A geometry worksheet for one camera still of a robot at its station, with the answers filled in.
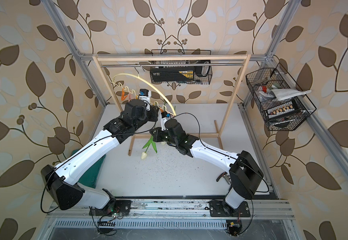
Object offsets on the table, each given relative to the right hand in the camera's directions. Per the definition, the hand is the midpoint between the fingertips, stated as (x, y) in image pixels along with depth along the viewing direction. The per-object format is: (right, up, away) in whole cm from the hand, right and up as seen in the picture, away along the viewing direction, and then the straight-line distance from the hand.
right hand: (149, 131), depth 77 cm
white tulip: (-3, -13, 0) cm, 13 cm away
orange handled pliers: (+42, -26, +6) cm, 50 cm away
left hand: (+6, +12, -5) cm, 15 cm away
